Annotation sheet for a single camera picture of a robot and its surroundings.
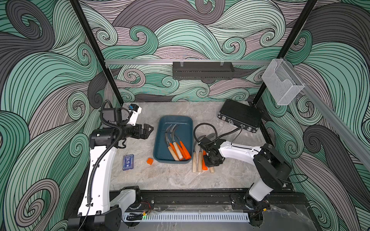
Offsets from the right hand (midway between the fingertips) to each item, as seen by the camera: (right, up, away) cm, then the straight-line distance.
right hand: (208, 165), depth 87 cm
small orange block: (-36, +3, 0) cm, 36 cm away
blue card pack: (-49, +3, -1) cm, 49 cm away
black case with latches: (+30, +30, +17) cm, 46 cm away
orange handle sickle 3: (-13, +7, -1) cm, 15 cm away
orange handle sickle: (-3, 0, -3) cm, 4 cm away
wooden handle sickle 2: (+1, -1, -4) cm, 4 cm away
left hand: (-35, +27, -18) cm, 48 cm away
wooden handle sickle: (-9, +2, 0) cm, 9 cm away
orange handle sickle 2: (-23, +12, +6) cm, 27 cm away
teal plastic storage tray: (-28, +7, +4) cm, 29 cm away
